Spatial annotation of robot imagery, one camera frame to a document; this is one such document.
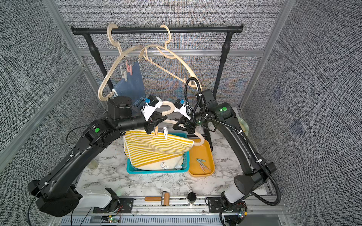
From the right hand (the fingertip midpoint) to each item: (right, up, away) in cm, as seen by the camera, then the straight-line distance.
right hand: (176, 123), depth 64 cm
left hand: (-4, +4, -5) cm, 7 cm away
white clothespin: (-5, -4, 0) cm, 6 cm away
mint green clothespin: (+14, -24, +24) cm, 37 cm away
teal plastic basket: (+4, -28, +21) cm, 35 cm away
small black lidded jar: (+7, -38, +7) cm, 39 cm away
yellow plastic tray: (+18, -20, +30) cm, 41 cm away
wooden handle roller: (-6, -41, +11) cm, 42 cm away
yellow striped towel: (-19, -14, +12) cm, 26 cm away
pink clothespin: (+16, -27, +22) cm, 38 cm away
